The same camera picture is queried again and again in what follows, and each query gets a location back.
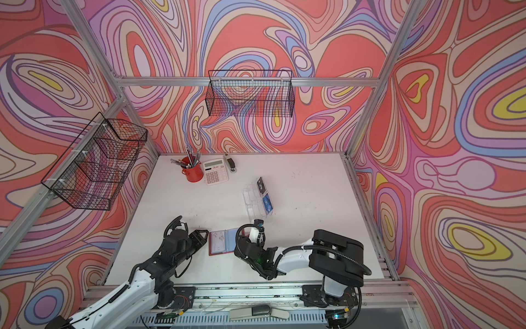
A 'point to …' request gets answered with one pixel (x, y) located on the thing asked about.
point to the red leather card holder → (222, 242)
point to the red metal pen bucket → (194, 174)
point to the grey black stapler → (231, 164)
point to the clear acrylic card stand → (257, 202)
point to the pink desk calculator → (215, 171)
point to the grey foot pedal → (261, 310)
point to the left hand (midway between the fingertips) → (211, 232)
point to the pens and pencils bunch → (189, 160)
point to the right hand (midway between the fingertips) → (243, 242)
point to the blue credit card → (268, 203)
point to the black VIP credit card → (261, 185)
